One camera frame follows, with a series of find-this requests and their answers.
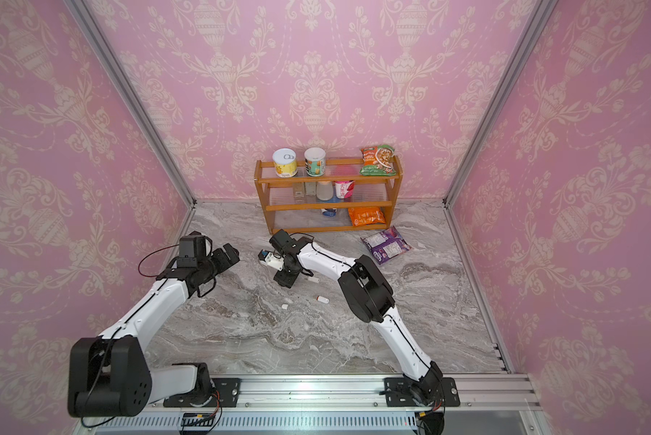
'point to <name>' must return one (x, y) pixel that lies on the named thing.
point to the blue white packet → (328, 212)
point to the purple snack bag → (386, 245)
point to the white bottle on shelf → (325, 190)
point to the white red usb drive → (322, 299)
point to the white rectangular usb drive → (313, 279)
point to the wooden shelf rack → (292, 204)
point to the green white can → (315, 161)
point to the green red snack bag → (378, 161)
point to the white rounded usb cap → (285, 306)
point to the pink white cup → (344, 189)
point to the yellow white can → (285, 162)
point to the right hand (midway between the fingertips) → (286, 275)
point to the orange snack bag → (361, 216)
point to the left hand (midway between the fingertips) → (230, 257)
